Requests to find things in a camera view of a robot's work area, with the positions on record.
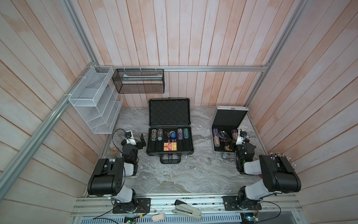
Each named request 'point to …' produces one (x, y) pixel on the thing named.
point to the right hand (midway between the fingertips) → (234, 134)
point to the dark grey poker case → (169, 114)
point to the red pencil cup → (274, 156)
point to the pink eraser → (158, 217)
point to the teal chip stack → (186, 133)
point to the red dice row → (172, 140)
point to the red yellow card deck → (170, 146)
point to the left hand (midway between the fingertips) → (136, 136)
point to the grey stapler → (183, 209)
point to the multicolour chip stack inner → (160, 135)
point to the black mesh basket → (139, 80)
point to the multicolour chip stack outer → (154, 134)
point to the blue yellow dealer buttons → (173, 134)
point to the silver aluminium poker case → (226, 121)
